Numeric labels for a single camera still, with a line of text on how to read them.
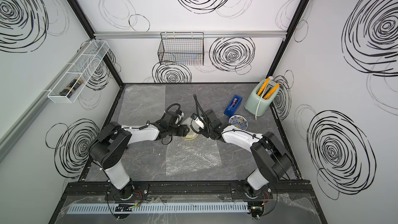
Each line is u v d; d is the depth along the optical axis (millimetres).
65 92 664
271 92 967
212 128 683
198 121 788
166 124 750
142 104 1075
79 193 754
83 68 736
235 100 1018
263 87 908
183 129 841
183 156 846
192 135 911
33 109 584
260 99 907
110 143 510
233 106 1009
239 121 963
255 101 922
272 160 440
